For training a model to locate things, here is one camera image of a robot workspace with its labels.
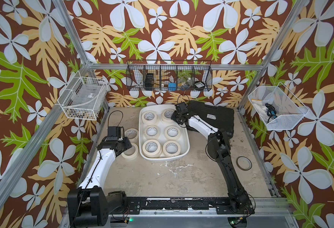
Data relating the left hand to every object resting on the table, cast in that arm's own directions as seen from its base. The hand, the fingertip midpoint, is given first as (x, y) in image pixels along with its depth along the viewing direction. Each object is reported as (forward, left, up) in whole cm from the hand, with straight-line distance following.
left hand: (128, 142), depth 86 cm
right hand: (+26, -27, -5) cm, 38 cm away
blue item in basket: (+34, -27, +15) cm, 46 cm away
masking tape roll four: (+30, -23, -9) cm, 39 cm away
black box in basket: (+40, -11, +16) cm, 44 cm away
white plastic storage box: (+10, -19, -12) cm, 25 cm away
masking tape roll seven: (+15, -28, -11) cm, 33 cm away
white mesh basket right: (+9, -90, +20) cm, 93 cm away
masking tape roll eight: (+2, -14, -11) cm, 18 cm away
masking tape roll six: (+1, -27, -10) cm, 29 cm away
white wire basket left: (+17, +24, +21) cm, 36 cm away
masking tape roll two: (+28, -9, -10) cm, 31 cm away
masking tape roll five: (+16, -13, -11) cm, 23 cm away
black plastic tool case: (+25, -64, -6) cm, 69 cm away
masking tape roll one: (+14, +2, -12) cm, 19 cm away
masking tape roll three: (-3, -1, -10) cm, 10 cm away
